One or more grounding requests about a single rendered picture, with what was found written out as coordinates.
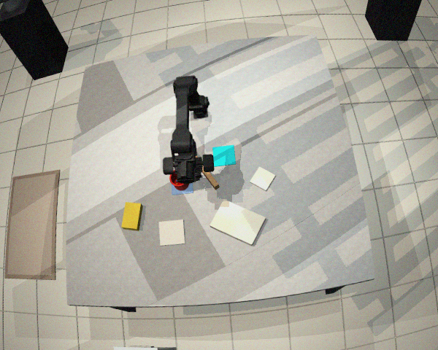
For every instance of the tan rectangular block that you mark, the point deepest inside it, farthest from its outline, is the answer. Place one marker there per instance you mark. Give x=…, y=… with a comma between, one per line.
x=211, y=179

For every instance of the yellow rectangular block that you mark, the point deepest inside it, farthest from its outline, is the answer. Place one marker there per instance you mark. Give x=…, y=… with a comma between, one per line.
x=132, y=216

